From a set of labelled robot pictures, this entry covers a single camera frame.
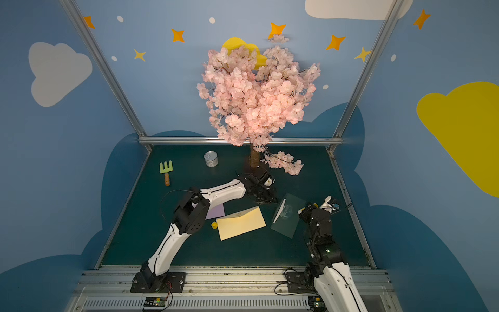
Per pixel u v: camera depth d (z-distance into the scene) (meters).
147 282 0.64
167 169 1.11
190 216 0.58
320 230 0.58
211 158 1.11
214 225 0.88
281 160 0.84
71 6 0.68
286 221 0.92
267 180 0.82
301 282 0.74
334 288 0.49
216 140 0.68
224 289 0.74
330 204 0.68
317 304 0.73
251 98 0.72
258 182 0.78
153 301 0.72
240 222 0.91
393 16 0.71
